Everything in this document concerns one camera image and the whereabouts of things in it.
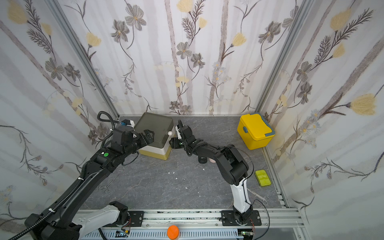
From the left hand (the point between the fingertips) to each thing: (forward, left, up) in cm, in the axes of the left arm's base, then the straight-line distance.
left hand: (150, 135), depth 74 cm
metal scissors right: (-26, -60, -27) cm, 71 cm away
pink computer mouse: (-2, -34, -25) cm, 42 cm away
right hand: (+8, -9, -15) cm, 20 cm away
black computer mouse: (-2, -28, -25) cm, 38 cm away
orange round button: (-40, -12, -16) cm, 45 cm away
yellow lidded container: (+12, -62, -15) cm, 64 cm away
